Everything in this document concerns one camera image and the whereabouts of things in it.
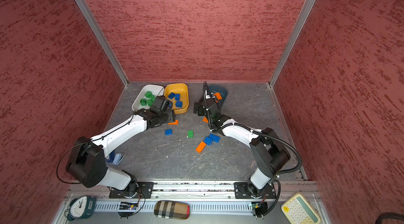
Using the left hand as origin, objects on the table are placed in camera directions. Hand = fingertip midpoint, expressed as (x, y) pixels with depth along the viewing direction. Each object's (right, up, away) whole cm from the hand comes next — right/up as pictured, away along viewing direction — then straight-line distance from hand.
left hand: (170, 119), depth 88 cm
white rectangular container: (-17, +18, +24) cm, 34 cm away
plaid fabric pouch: (+6, -36, -22) cm, 43 cm away
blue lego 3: (-3, -9, +7) cm, 12 cm away
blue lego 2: (0, +13, +22) cm, 26 cm away
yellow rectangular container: (-1, +20, +32) cm, 38 cm away
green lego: (-21, +15, +21) cm, 34 cm away
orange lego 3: (+18, -16, +1) cm, 24 cm away
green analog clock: (-33, -35, -22) cm, 53 cm away
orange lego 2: (+20, -2, +12) cm, 23 cm away
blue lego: (-4, +14, +22) cm, 26 cm away
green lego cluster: (-18, +10, +18) cm, 28 cm away
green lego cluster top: (-23, +10, +18) cm, 31 cm away
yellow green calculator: (+62, -38, -20) cm, 75 cm away
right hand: (+17, +8, +1) cm, 19 cm away
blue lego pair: (+22, -12, +2) cm, 25 cm away
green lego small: (+11, -10, +4) cm, 15 cm away
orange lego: (+1, -4, +9) cm, 10 cm away
